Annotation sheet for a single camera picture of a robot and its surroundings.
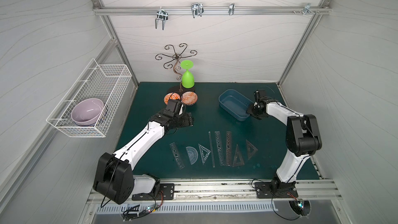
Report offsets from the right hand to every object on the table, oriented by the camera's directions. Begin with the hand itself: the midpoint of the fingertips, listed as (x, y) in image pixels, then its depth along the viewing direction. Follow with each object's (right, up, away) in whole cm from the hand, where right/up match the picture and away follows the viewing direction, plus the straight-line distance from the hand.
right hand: (251, 111), depth 99 cm
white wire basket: (-80, +17, -20) cm, 85 cm away
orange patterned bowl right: (-41, +8, +12) cm, 44 cm away
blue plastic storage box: (-7, +4, +13) cm, 15 cm away
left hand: (-38, -4, -16) cm, 42 cm away
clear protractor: (-37, -23, -13) cm, 46 cm away
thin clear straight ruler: (-26, -26, -15) cm, 39 cm away
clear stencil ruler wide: (-21, -22, -12) cm, 33 cm away
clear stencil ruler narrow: (-16, -21, -10) cm, 29 cm away
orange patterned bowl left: (-54, +10, +10) cm, 56 cm away
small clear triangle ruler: (-2, -20, -10) cm, 22 cm away
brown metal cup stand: (-48, +29, -3) cm, 56 cm away
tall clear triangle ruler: (-12, -27, -16) cm, 34 cm away
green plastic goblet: (-40, +20, -7) cm, 46 cm away
